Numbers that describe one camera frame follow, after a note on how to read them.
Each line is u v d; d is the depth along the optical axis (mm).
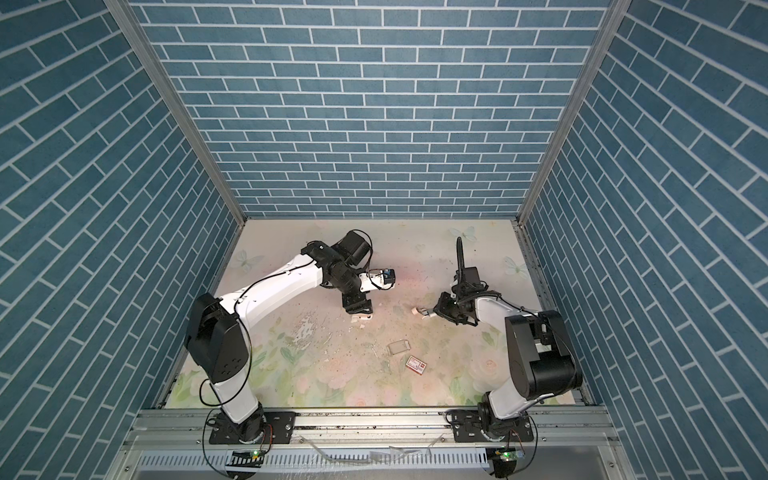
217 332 446
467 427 737
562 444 749
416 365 830
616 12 707
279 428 737
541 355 462
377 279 727
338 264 612
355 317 918
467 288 753
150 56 770
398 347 870
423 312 926
